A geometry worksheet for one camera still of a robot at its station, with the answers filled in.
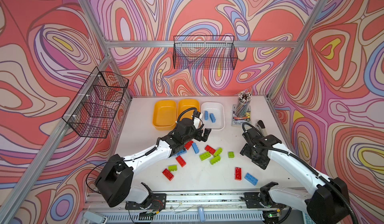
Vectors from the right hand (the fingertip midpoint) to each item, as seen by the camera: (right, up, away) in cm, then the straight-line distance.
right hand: (251, 161), depth 80 cm
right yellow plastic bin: (-39, +32, +30) cm, 59 cm away
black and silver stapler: (+13, +17, +18) cm, 28 cm away
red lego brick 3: (-39, -2, +6) cm, 39 cm away
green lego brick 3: (-19, -1, +6) cm, 20 cm away
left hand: (-25, +19, 0) cm, 31 cm away
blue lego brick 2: (-30, +4, +11) cm, 32 cm away
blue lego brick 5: (0, -9, -1) cm, 9 cm away
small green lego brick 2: (-9, +1, +8) cm, 12 cm away
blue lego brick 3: (-22, +24, +27) cm, 43 cm away
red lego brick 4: (-45, -8, +1) cm, 46 cm away
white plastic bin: (-14, +29, +28) cm, 43 cm away
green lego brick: (-25, +1, +8) cm, 26 cm away
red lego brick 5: (-7, -7, +1) cm, 10 cm away
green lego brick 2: (-17, +3, +8) cm, 19 cm away
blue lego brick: (-39, +2, +10) cm, 40 cm away
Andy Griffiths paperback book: (0, +20, +23) cm, 31 cm away
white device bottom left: (-80, -21, -12) cm, 84 cm away
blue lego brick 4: (-18, +22, +24) cm, 38 cm away
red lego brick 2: (-22, +4, +10) cm, 24 cm away
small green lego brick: (-44, -6, +6) cm, 45 cm away
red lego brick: (-35, +7, +11) cm, 37 cm away
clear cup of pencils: (+1, +35, +12) cm, 37 cm away
